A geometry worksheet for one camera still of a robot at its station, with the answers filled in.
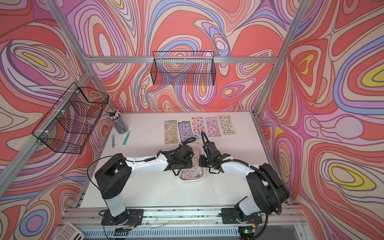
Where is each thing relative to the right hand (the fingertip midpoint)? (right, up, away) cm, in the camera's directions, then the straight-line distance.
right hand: (202, 165), depth 90 cm
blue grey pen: (-63, +15, +14) cm, 66 cm away
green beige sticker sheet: (+20, +25, +22) cm, 39 cm away
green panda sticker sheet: (-22, +19, +18) cm, 34 cm away
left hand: (-6, +1, -1) cm, 6 cm away
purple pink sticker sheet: (+9, +23, +21) cm, 33 cm away
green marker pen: (-53, +15, +15) cm, 57 cm away
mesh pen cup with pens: (-56, +31, +5) cm, 64 cm away
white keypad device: (-63, -25, -22) cm, 72 cm away
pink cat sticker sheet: (-2, +23, +21) cm, 31 cm away
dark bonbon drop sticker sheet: (-11, +20, +18) cm, 30 cm away
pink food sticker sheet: (-5, -3, -4) cm, 7 cm away
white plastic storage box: (-2, +10, +3) cm, 11 cm away
